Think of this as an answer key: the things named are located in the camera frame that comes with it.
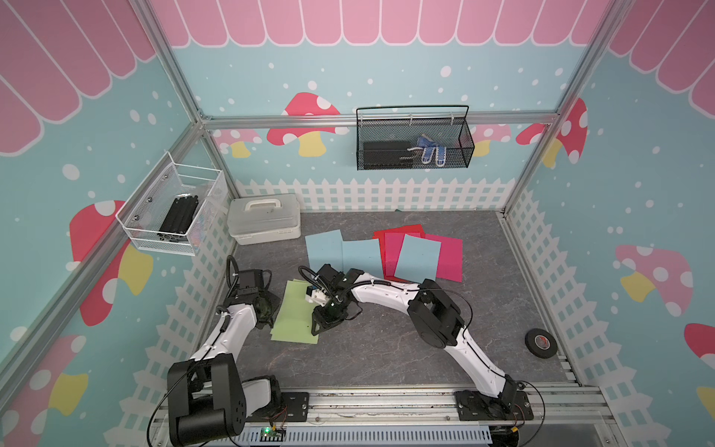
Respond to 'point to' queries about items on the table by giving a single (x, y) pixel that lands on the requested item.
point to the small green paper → (296, 312)
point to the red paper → (416, 230)
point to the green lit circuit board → (267, 434)
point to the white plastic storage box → (264, 219)
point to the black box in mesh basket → (387, 155)
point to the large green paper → (294, 336)
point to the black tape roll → (542, 343)
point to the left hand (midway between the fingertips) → (274, 309)
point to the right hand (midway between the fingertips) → (317, 331)
